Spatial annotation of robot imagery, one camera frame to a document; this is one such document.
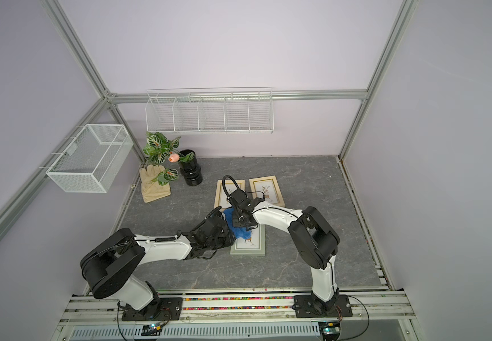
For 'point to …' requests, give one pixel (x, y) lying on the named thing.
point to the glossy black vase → (190, 170)
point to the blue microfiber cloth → (240, 232)
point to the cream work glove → (151, 187)
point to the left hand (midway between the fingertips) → (235, 241)
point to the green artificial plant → (159, 150)
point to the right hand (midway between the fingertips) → (238, 219)
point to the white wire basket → (92, 160)
